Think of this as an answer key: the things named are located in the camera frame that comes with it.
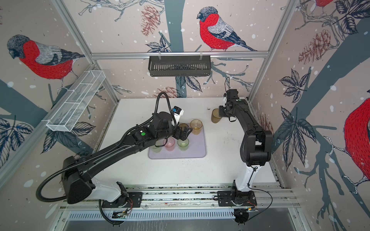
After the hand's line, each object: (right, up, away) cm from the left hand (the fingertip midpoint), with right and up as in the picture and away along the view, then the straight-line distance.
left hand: (186, 126), depth 72 cm
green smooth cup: (-2, -14, +21) cm, 25 cm away
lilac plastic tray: (+7, -16, +21) cm, 27 cm away
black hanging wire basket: (-5, +41, +33) cm, 53 cm away
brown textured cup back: (+19, +4, +20) cm, 28 cm away
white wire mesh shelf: (-61, +9, +3) cm, 62 cm away
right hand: (+24, +6, +21) cm, 32 cm away
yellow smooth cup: (+7, -2, +26) cm, 27 cm away
